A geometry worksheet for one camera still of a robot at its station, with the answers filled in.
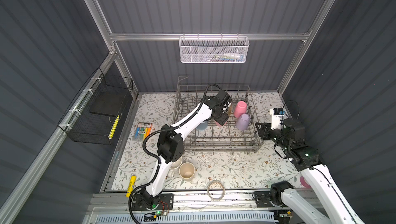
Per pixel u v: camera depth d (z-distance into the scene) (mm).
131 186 771
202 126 937
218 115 766
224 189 766
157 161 564
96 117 724
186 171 826
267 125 635
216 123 819
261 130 684
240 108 947
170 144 542
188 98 1119
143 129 993
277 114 609
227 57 914
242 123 891
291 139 522
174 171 774
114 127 693
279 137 588
